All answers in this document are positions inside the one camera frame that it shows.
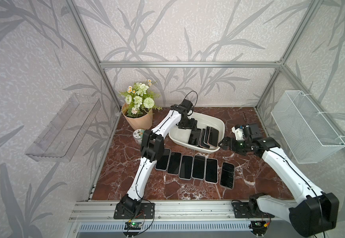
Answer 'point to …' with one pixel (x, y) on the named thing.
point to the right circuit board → (259, 227)
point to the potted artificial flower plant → (139, 106)
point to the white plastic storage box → (180, 137)
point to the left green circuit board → (133, 225)
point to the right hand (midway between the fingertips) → (224, 145)
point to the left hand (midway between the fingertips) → (193, 127)
